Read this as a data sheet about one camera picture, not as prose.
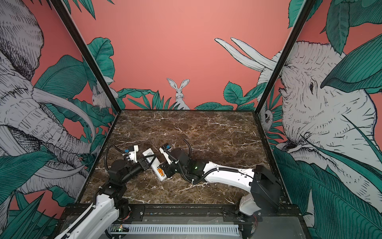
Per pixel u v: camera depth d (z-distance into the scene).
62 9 0.71
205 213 0.75
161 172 0.75
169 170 0.65
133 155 0.72
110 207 0.56
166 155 0.66
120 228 0.70
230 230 0.70
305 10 0.70
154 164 0.76
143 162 0.70
